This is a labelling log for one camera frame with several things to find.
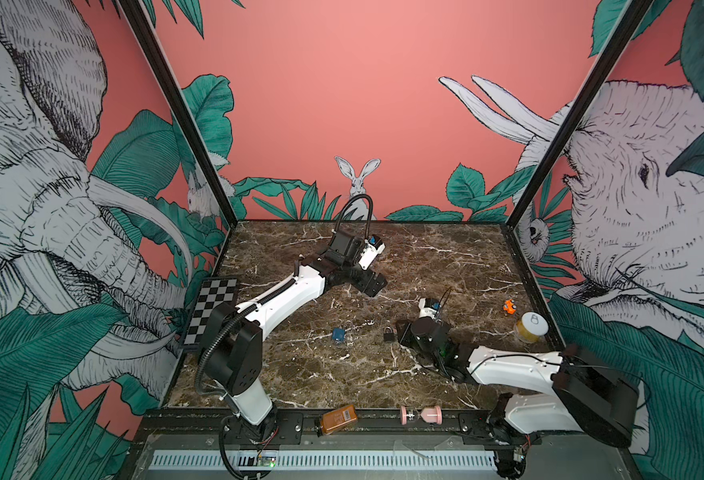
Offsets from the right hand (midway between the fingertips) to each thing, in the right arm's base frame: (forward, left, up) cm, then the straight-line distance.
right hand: (393, 323), depth 85 cm
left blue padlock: (0, +16, -7) cm, 18 cm away
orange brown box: (-24, +15, -3) cm, 28 cm away
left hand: (+12, +5, +10) cm, 16 cm away
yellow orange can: (+1, -42, -4) cm, 42 cm away
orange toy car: (+9, -39, -7) cm, 41 cm away
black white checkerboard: (+12, +58, -3) cm, 59 cm away
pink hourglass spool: (-23, -9, -6) cm, 25 cm away
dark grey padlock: (0, +1, -8) cm, 8 cm away
